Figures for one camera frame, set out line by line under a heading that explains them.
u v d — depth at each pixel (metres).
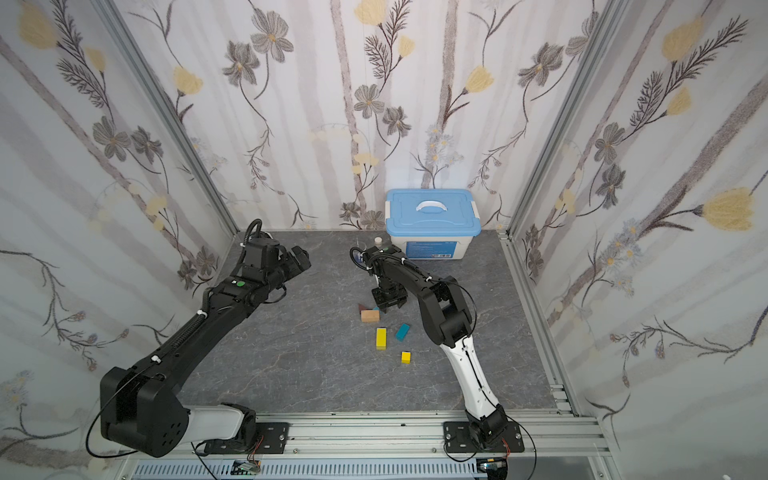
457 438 0.73
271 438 0.73
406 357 0.86
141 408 0.40
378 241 1.04
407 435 0.77
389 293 0.86
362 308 0.96
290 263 0.74
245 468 0.70
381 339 0.88
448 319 0.60
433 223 1.01
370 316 0.95
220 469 0.70
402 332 0.92
